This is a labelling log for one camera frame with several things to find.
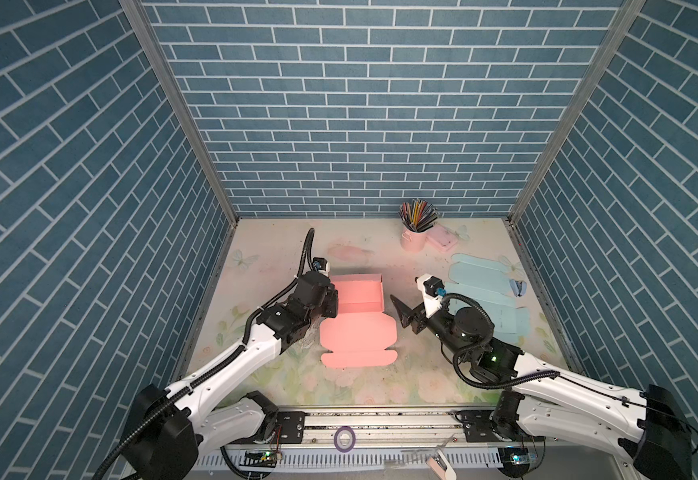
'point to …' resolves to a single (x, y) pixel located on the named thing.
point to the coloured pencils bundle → (418, 215)
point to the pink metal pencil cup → (413, 241)
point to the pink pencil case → (441, 237)
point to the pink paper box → (362, 332)
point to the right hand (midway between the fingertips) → (403, 285)
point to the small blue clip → (518, 287)
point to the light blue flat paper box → (488, 282)
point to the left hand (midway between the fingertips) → (334, 292)
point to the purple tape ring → (352, 439)
